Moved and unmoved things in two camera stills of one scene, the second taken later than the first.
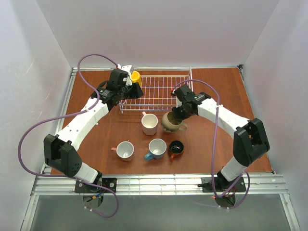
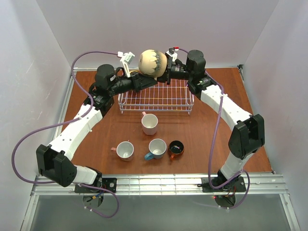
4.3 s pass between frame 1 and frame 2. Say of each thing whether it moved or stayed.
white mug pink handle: stayed
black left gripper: moved
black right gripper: moved
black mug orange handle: stayed
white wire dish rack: stayed
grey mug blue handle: stayed
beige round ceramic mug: moved
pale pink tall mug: stayed
